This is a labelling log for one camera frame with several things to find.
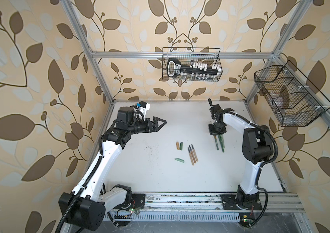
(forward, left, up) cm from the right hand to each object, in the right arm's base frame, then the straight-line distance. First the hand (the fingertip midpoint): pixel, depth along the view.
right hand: (215, 134), depth 96 cm
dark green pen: (-4, -4, -4) cm, 7 cm away
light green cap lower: (-15, +25, -4) cm, 29 cm away
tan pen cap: (-6, +25, -3) cm, 26 cm away
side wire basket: (0, -33, +31) cm, 45 cm away
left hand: (-8, +34, +26) cm, 44 cm away
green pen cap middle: (-6, +23, -3) cm, 24 cm away
